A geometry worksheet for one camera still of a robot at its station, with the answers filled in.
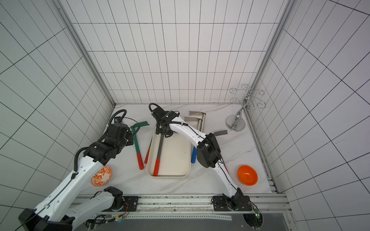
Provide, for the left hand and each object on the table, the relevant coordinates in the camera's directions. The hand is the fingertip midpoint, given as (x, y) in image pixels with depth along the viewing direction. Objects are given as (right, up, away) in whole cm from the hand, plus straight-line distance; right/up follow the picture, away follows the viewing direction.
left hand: (126, 137), depth 76 cm
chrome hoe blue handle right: (+44, +12, +36) cm, 58 cm away
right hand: (+18, +4, +16) cm, 24 cm away
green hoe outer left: (+3, -14, +13) cm, 19 cm away
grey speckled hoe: (+15, -21, +6) cm, 26 cm away
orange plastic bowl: (+68, -22, +4) cm, 72 cm away
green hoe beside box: (+7, -15, +13) cm, 21 cm away
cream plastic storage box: (+26, -13, +11) cm, 31 cm away
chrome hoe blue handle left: (+38, -13, +13) cm, 42 cm away
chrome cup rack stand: (+70, +6, +29) cm, 76 cm away
